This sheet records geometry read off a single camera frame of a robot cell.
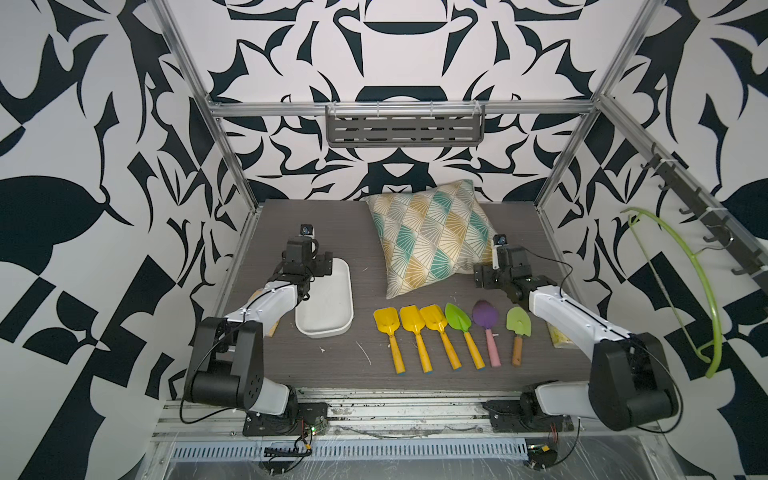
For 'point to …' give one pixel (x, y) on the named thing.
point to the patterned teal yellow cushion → (431, 235)
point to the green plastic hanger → (718, 333)
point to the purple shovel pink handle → (485, 313)
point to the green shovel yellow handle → (458, 321)
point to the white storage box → (329, 310)
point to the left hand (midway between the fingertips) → (307, 252)
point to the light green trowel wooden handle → (518, 322)
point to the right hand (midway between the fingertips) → (494, 266)
